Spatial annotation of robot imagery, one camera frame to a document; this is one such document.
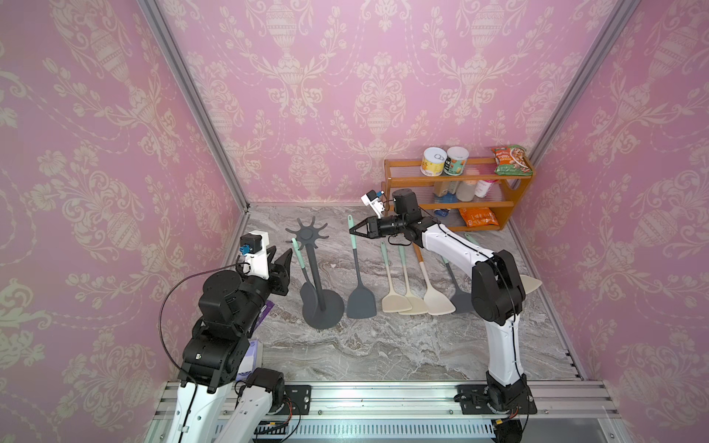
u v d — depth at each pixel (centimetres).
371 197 82
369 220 81
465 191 100
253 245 49
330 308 90
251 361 75
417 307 88
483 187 99
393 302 92
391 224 79
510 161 90
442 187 100
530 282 93
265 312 90
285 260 57
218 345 43
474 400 73
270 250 62
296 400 74
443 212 113
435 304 90
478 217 112
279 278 53
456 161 87
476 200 105
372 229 80
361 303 83
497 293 54
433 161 87
